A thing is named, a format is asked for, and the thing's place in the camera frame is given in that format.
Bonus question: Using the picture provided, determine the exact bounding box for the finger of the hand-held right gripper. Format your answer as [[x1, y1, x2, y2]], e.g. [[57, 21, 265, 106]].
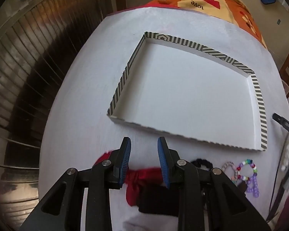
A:
[[272, 113, 289, 137]]

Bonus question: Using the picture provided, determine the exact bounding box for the black scrunchie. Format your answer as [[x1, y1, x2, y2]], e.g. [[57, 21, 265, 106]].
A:
[[190, 158, 213, 171]]

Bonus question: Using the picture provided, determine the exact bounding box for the purple bead bracelet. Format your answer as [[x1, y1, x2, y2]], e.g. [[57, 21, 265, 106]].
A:
[[246, 174, 260, 199]]

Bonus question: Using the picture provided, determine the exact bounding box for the striped-rim white tray box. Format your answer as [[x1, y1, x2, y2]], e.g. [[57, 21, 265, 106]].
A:
[[107, 31, 268, 152]]

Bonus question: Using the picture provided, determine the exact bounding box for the wooden chair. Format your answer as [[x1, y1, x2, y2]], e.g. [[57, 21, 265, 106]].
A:
[[279, 53, 289, 99]]

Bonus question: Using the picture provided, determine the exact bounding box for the silver rhinestone bracelet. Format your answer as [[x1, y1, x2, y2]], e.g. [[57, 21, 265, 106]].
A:
[[222, 161, 239, 181]]

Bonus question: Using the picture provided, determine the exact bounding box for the red fabric ribbon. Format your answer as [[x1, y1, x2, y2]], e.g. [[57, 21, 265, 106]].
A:
[[93, 150, 166, 207]]

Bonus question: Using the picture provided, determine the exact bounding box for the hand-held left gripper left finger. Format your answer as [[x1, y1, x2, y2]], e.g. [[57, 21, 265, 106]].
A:
[[19, 137, 132, 231]]

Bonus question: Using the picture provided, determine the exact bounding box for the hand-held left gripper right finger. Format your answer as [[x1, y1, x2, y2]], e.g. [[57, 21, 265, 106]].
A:
[[157, 137, 271, 231]]

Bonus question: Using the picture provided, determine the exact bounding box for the multicolour bead bracelet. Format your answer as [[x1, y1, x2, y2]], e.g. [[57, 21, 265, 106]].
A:
[[236, 159, 259, 182]]

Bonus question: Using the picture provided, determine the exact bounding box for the black fabric headband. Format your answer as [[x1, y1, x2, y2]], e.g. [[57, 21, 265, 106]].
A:
[[137, 185, 183, 216]]

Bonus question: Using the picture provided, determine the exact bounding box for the black cable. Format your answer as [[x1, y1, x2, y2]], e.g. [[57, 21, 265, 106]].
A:
[[267, 135, 288, 222]]

